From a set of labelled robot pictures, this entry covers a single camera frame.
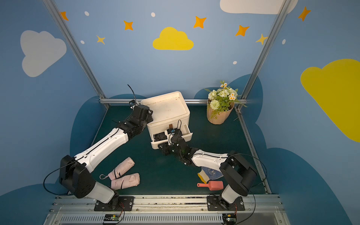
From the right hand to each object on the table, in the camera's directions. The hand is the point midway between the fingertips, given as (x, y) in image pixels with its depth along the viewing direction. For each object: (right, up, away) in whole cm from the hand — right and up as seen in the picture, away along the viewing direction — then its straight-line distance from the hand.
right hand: (161, 142), depth 84 cm
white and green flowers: (+39, +27, +6) cm, 48 cm away
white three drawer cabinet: (+4, +20, +3) cm, 20 cm away
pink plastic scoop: (+30, -24, -4) cm, 39 cm away
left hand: (-8, +18, -1) cm, 20 cm away
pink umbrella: (-27, -18, -2) cm, 32 cm away
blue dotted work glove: (+28, -20, +2) cm, 34 cm away
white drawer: (+15, +4, +5) cm, 16 cm away
